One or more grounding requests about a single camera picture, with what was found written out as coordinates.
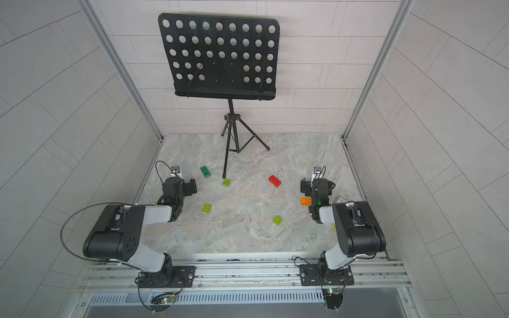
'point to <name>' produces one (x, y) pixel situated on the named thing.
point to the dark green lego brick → (205, 171)
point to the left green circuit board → (161, 303)
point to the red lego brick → (275, 181)
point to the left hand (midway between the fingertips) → (186, 177)
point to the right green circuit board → (334, 297)
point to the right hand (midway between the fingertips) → (315, 176)
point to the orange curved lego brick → (306, 201)
